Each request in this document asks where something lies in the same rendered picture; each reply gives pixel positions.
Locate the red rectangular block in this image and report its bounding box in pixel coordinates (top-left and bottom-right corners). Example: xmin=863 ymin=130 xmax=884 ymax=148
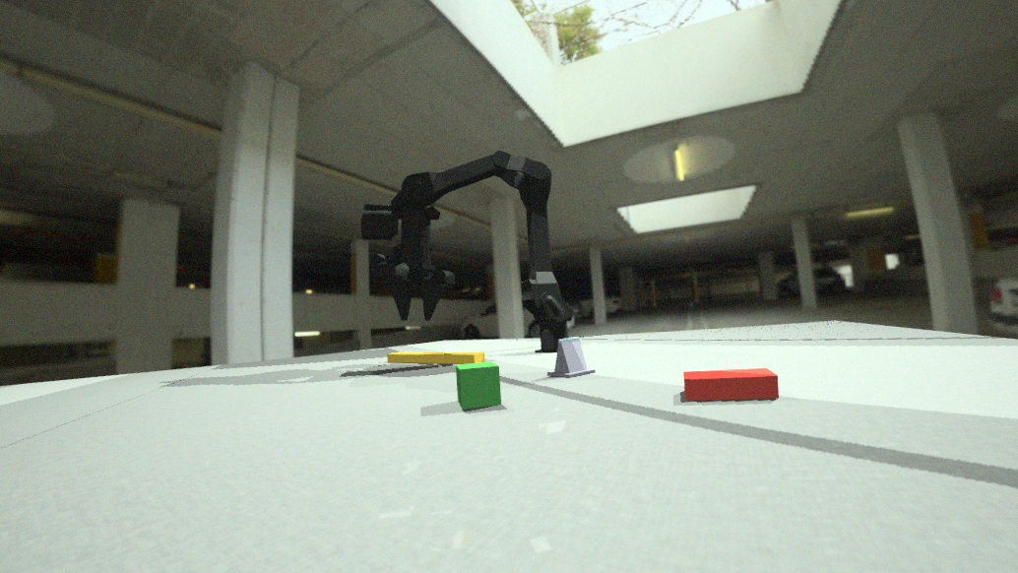
xmin=683 ymin=368 xmax=779 ymax=401

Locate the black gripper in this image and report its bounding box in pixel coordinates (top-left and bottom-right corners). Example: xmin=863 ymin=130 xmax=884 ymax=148
xmin=369 ymin=236 xmax=455 ymax=321

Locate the green cube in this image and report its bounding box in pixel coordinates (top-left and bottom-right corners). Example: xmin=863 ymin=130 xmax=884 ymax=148
xmin=456 ymin=361 xmax=501 ymax=410

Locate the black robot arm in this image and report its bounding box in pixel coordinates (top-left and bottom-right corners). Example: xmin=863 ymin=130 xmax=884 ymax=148
xmin=360 ymin=151 xmax=574 ymax=352

